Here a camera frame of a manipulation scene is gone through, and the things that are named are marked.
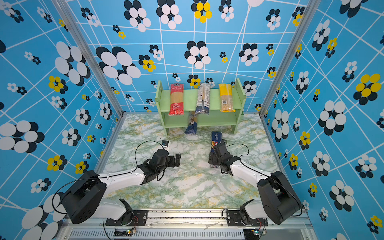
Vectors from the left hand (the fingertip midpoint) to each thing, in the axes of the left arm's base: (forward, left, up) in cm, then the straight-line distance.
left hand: (176, 154), depth 88 cm
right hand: (0, -26, -4) cm, 26 cm away
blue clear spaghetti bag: (+14, -10, +8) cm, 19 cm away
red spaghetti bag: (+24, 0, +22) cm, 32 cm away
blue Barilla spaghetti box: (+14, -26, -5) cm, 30 cm away
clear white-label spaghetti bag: (+24, -16, +22) cm, 37 cm away
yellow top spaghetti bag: (+27, -30, +22) cm, 46 cm away
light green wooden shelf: (+22, -25, +9) cm, 34 cm away
